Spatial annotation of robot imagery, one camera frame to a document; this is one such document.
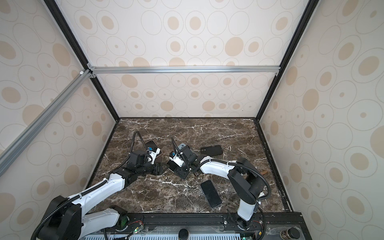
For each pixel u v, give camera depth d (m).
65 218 0.40
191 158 0.69
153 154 0.76
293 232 0.64
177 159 0.78
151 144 1.03
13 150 0.52
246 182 0.47
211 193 0.83
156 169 0.73
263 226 0.71
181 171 0.78
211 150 1.02
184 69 0.91
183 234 0.63
